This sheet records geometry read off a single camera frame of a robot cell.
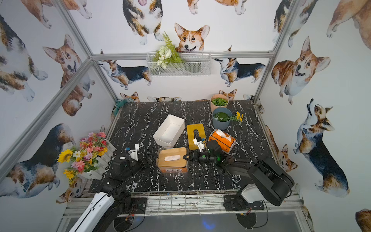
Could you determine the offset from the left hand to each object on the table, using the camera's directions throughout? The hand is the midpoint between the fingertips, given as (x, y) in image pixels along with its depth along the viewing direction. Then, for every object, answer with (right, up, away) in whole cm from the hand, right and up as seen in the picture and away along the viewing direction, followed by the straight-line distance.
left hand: (153, 153), depth 80 cm
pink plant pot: (+40, +32, +26) cm, 57 cm away
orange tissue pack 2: (+42, +5, +8) cm, 43 cm away
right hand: (+18, +1, -2) cm, 18 cm away
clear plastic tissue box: (+10, -4, +1) cm, 11 cm away
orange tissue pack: (+11, -9, 0) cm, 15 cm away
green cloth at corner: (-41, +30, +40) cm, 65 cm away
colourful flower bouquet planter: (-31, -1, -7) cm, 32 cm away
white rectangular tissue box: (+4, +9, +23) cm, 25 cm away
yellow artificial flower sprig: (+50, +20, +12) cm, 55 cm away
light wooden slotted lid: (+10, -3, +2) cm, 11 cm away
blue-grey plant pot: (+42, +14, +21) cm, 49 cm away
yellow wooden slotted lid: (+20, +11, +24) cm, 33 cm away
